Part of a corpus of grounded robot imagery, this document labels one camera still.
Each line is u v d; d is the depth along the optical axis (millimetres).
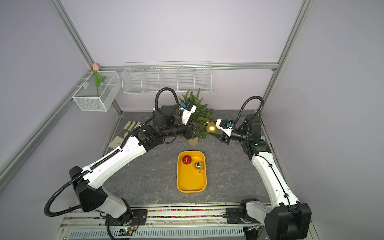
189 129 584
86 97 789
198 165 868
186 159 890
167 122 522
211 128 687
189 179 873
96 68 893
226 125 566
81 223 733
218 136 631
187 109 578
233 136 621
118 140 1046
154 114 516
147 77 984
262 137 577
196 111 600
